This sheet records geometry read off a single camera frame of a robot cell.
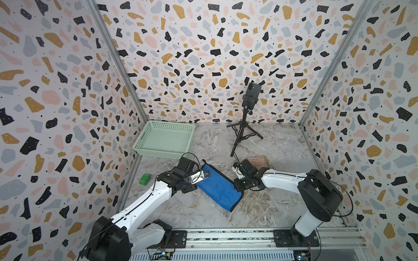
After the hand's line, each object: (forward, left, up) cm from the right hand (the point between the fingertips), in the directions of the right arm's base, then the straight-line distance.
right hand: (234, 187), depth 90 cm
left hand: (+1, +22, +10) cm, 25 cm away
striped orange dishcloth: (+17, -16, 0) cm, 23 cm away
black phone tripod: (+35, -7, +8) cm, 36 cm away
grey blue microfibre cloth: (-1, +8, 0) cm, 8 cm away
